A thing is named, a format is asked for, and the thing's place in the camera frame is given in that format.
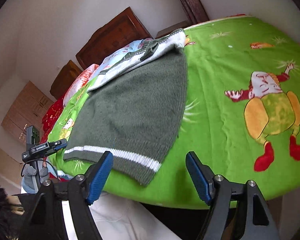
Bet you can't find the wooden nightstand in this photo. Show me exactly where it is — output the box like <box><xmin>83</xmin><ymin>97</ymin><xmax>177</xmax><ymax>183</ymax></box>
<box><xmin>155</xmin><ymin>21</ymin><xmax>190</xmax><ymax>38</ymax></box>

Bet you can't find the green cartoon bed sheet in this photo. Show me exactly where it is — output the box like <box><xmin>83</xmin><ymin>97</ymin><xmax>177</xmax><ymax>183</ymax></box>
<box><xmin>48</xmin><ymin>16</ymin><xmax>300</xmax><ymax>209</ymax></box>

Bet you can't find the pink floral pillow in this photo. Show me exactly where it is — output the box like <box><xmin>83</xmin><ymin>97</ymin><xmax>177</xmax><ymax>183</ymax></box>
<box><xmin>63</xmin><ymin>64</ymin><xmax>99</xmax><ymax>107</ymax></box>

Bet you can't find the green knit sweater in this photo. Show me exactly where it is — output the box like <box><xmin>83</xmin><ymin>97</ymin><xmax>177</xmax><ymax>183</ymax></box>
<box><xmin>63</xmin><ymin>29</ymin><xmax>187</xmax><ymax>186</ymax></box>

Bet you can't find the light wooden wardrobe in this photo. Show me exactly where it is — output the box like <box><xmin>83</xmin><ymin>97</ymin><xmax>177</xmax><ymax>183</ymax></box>
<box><xmin>1</xmin><ymin>81</ymin><xmax>53</xmax><ymax>145</ymax></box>

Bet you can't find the red patterned bed sheet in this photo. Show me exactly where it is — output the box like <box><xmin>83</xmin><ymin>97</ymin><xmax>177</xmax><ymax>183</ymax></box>
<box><xmin>40</xmin><ymin>93</ymin><xmax>65</xmax><ymax>143</ymax></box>

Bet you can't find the light blue floral quilt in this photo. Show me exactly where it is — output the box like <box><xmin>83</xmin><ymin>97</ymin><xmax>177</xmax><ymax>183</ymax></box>
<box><xmin>90</xmin><ymin>38</ymin><xmax>153</xmax><ymax>79</ymax></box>

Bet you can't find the floral pink curtain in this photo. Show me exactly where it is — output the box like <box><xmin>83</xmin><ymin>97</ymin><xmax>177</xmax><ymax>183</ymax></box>
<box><xmin>179</xmin><ymin>0</ymin><xmax>209</xmax><ymax>25</ymax></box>

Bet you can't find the small wooden headboard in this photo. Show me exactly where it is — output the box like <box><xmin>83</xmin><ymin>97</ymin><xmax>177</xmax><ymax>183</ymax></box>
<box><xmin>50</xmin><ymin>60</ymin><xmax>82</xmax><ymax>100</ymax></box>

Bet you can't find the large wooden headboard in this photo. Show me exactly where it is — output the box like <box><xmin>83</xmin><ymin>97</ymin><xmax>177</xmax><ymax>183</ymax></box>
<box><xmin>76</xmin><ymin>7</ymin><xmax>151</xmax><ymax>69</ymax></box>

